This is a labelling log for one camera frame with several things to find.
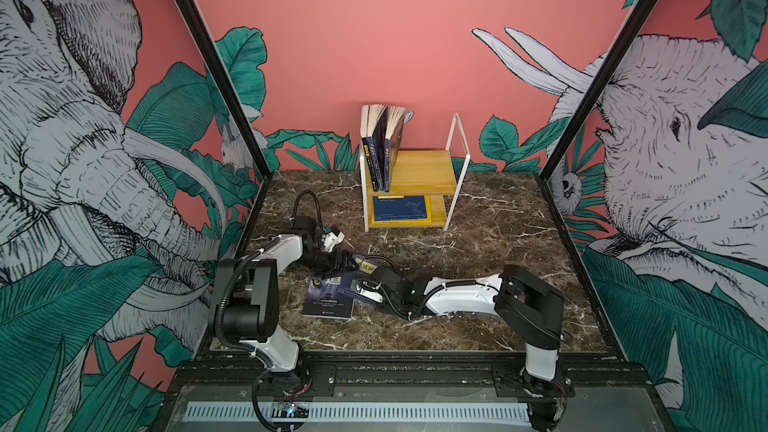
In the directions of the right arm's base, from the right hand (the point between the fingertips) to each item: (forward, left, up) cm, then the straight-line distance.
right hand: (374, 288), depth 87 cm
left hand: (+6, +7, +3) cm, 9 cm away
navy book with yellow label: (+6, +4, +1) cm, 7 cm away
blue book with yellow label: (+29, -4, +2) cm, 29 cm away
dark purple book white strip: (-3, +15, -1) cm, 15 cm away
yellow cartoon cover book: (+24, -10, +1) cm, 25 cm away
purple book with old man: (+23, -1, +33) cm, 41 cm away
